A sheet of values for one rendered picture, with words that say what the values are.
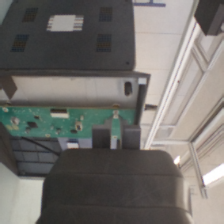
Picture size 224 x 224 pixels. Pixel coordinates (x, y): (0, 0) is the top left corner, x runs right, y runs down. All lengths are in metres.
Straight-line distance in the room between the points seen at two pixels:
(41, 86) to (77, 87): 0.04
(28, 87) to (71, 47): 0.09
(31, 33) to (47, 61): 0.06
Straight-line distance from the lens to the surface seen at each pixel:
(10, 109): 0.20
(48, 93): 0.18
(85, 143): 0.24
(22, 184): 0.39
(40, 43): 0.26
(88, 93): 0.17
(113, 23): 0.27
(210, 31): 0.65
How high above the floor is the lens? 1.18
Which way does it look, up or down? 1 degrees down
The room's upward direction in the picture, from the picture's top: 91 degrees clockwise
